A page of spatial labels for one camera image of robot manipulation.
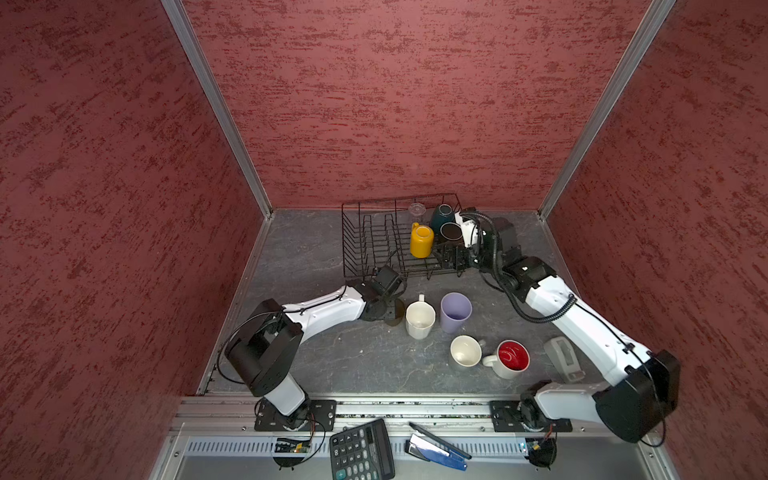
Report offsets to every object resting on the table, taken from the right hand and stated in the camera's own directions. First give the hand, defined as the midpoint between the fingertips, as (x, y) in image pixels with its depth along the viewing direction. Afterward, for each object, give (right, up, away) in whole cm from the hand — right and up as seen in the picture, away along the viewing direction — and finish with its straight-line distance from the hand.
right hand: (444, 251), depth 78 cm
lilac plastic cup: (+4, -17, +5) cm, 18 cm away
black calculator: (-21, -47, -10) cm, 52 cm away
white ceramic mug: (-6, -20, +8) cm, 22 cm away
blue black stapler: (-5, -46, -9) cm, 47 cm away
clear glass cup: (-5, +14, +29) cm, 32 cm away
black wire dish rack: (-12, +5, +32) cm, 35 cm away
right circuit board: (+23, -49, -7) cm, 54 cm away
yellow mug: (-4, +3, +21) cm, 22 cm away
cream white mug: (+6, -27, +2) cm, 28 cm away
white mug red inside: (+20, -31, +4) cm, 37 cm away
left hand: (-16, -20, +10) cm, 28 cm away
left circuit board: (-40, -48, -5) cm, 63 cm away
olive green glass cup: (-13, -17, +1) cm, 21 cm away
